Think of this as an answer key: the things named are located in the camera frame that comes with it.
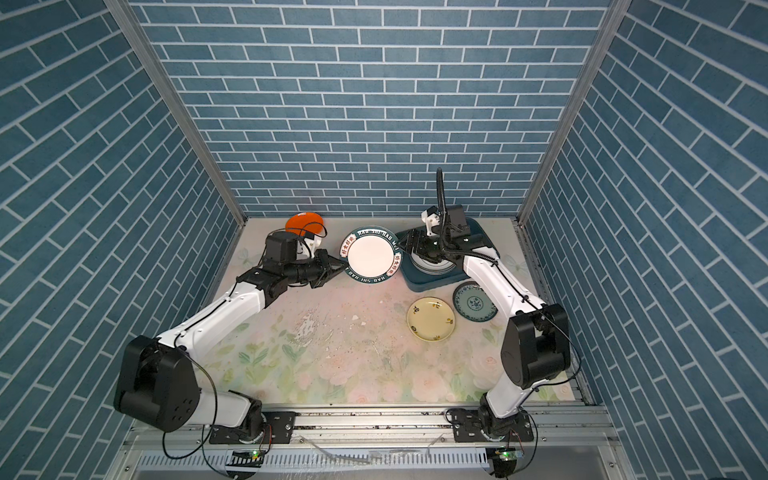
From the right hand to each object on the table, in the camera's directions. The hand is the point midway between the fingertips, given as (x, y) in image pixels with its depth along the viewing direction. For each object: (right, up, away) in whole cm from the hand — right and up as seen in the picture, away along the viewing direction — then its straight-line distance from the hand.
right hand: (403, 243), depth 84 cm
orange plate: (-40, +9, +35) cm, 54 cm away
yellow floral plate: (+9, -24, +9) cm, 27 cm away
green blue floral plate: (+23, -20, +12) cm, 33 cm away
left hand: (-15, -6, -4) cm, 16 cm away
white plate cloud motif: (+10, -8, +20) cm, 23 cm away
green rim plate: (-9, -3, 0) cm, 9 cm away
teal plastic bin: (+6, -13, +15) cm, 20 cm away
